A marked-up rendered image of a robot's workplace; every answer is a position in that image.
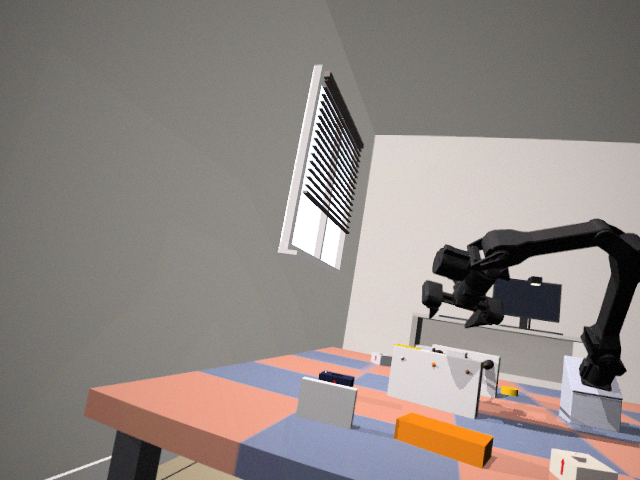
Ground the grey flat panel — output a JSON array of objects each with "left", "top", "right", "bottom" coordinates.
[{"left": 295, "top": 376, "right": 357, "bottom": 429}]

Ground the yellow round disc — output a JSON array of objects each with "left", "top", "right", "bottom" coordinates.
[{"left": 501, "top": 386, "right": 518, "bottom": 397}]

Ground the orange rectangular bar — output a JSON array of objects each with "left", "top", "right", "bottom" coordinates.
[{"left": 394, "top": 413, "right": 493, "bottom": 468}]

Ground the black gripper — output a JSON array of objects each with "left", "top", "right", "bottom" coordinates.
[{"left": 422, "top": 279, "right": 504, "bottom": 328}]

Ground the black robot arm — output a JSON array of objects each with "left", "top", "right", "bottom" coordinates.
[{"left": 432, "top": 218, "right": 640, "bottom": 392}]

